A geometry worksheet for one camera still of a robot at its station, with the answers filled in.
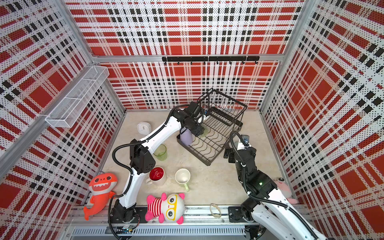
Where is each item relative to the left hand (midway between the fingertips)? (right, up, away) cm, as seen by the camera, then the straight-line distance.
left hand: (198, 130), depth 90 cm
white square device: (-38, +1, +13) cm, 40 cm away
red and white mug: (-24, -27, -4) cm, 36 cm away
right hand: (+20, -7, -17) cm, 27 cm away
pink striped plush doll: (-12, -36, -20) cm, 43 cm away
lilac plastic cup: (-8, -4, +3) cm, 9 cm away
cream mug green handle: (-9, -26, -6) cm, 28 cm away
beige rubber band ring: (+9, -39, -13) cm, 42 cm away
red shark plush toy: (-49, -28, -14) cm, 59 cm away
